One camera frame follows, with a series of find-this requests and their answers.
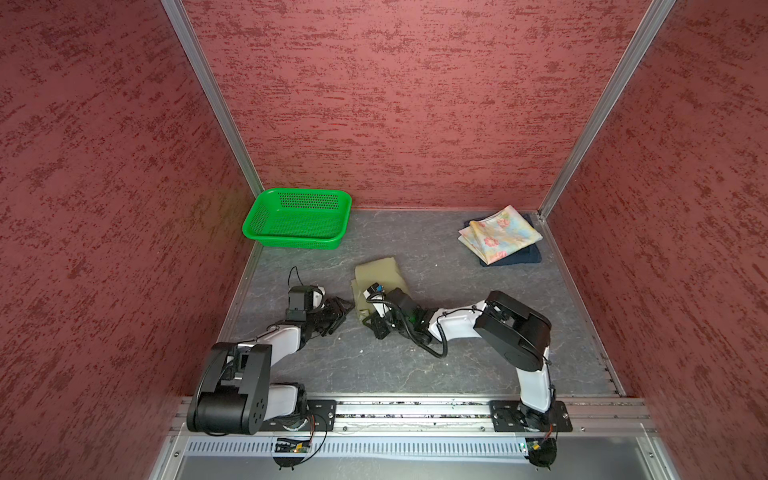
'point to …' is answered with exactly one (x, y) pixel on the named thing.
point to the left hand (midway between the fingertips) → (352, 314)
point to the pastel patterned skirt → (498, 234)
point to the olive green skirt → (383, 272)
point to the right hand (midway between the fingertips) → (364, 326)
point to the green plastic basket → (300, 218)
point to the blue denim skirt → (529, 254)
